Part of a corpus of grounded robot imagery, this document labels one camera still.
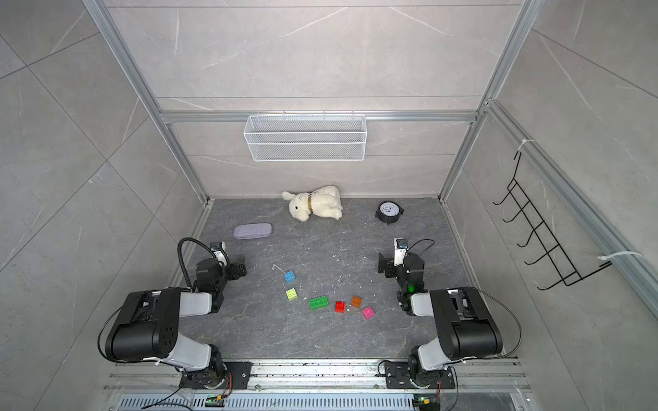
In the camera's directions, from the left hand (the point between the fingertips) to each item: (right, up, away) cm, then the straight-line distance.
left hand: (231, 254), depth 94 cm
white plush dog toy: (+34, +21, +13) cm, 42 cm away
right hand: (+61, +1, -1) cm, 62 cm away
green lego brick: (+34, -16, -8) cm, 38 cm away
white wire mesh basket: (+28, +46, +6) cm, 54 cm away
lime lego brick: (+24, -13, -6) cm, 28 cm away
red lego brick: (+41, -17, -8) cm, 45 cm away
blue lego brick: (+22, -8, -1) cm, 24 cm away
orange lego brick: (+47, -15, -7) cm, 50 cm away
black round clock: (+63, +17, +17) cm, 68 cm away
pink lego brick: (+50, -18, -11) cm, 55 cm away
